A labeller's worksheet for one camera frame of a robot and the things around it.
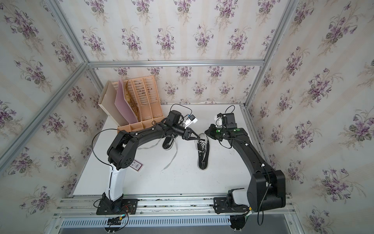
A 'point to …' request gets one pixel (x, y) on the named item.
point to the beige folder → (107, 103)
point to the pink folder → (122, 106)
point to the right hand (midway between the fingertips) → (206, 132)
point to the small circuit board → (116, 221)
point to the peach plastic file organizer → (148, 102)
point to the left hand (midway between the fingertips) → (198, 138)
